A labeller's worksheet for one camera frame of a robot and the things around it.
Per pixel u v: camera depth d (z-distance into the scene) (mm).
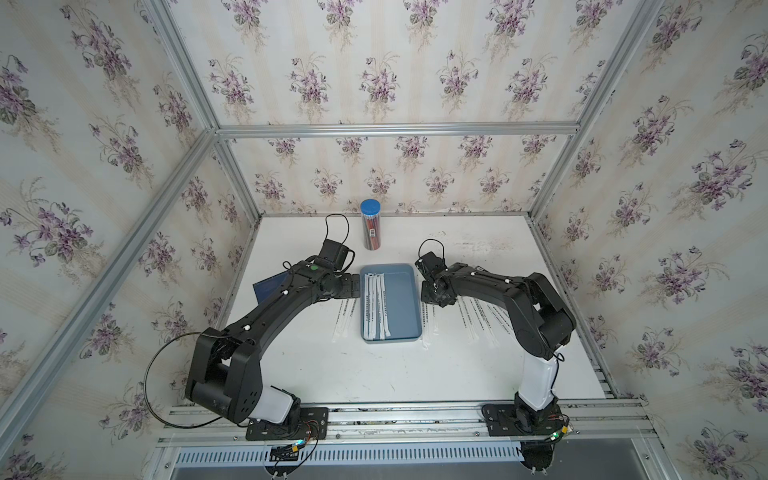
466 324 904
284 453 717
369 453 702
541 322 500
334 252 666
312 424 722
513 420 682
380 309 930
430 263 785
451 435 730
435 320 914
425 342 870
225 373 415
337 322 907
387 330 884
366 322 905
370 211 962
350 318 919
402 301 957
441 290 716
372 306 931
